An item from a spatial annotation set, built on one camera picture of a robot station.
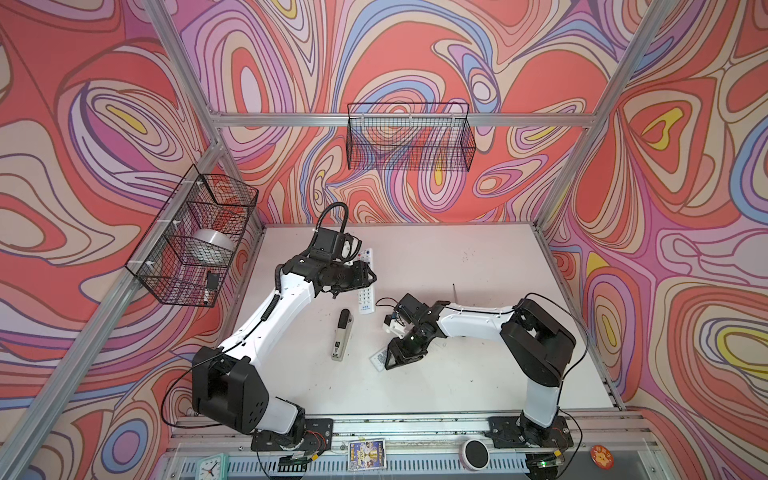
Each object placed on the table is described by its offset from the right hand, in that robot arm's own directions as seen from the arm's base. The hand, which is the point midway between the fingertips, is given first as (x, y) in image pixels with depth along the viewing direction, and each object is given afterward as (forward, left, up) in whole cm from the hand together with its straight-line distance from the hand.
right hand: (396, 369), depth 84 cm
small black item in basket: (+14, +45, +26) cm, 54 cm away
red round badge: (-22, -48, -1) cm, 53 cm away
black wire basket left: (+20, +52, +30) cm, 63 cm away
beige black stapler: (+10, +16, +3) cm, 19 cm away
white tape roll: (+23, +45, +32) cm, 60 cm away
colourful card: (-20, +8, +2) cm, 22 cm away
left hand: (+19, +6, +20) cm, 28 cm away
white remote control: (+12, +7, +19) cm, 23 cm away
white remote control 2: (+2, +5, +1) cm, 6 cm away
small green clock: (-22, +43, +3) cm, 48 cm away
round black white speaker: (-21, -17, +5) cm, 27 cm away
